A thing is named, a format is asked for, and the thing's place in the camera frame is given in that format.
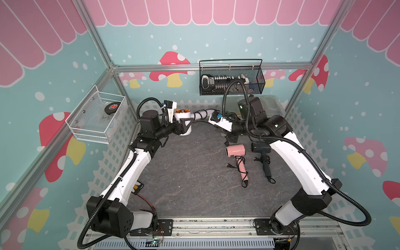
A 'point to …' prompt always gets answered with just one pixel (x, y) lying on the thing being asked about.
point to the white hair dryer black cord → (205, 111)
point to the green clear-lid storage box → (272, 105)
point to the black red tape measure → (111, 108)
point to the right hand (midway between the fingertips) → (218, 126)
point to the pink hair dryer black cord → (246, 173)
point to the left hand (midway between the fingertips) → (188, 121)
